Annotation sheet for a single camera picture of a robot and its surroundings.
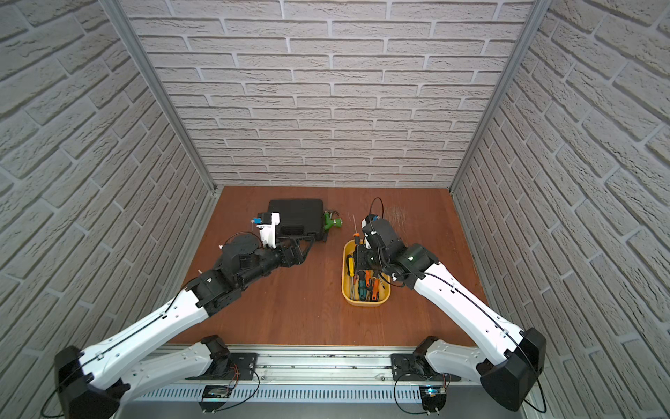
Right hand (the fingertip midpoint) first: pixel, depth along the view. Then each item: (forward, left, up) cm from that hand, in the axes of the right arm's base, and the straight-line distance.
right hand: (359, 254), depth 75 cm
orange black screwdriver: (+1, -4, -18) cm, 18 cm away
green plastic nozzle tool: (+26, +9, -17) cm, 32 cm away
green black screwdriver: (-2, -1, -18) cm, 18 cm away
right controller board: (-34, -18, -21) cm, 44 cm away
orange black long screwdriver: (-1, -6, -19) cm, 20 cm away
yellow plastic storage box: (-1, -9, -19) cm, 22 cm away
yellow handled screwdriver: (+7, +2, -16) cm, 18 cm away
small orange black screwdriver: (+5, +1, +3) cm, 6 cm away
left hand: (+2, +14, +9) cm, 17 cm away
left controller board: (-29, +43, -20) cm, 55 cm away
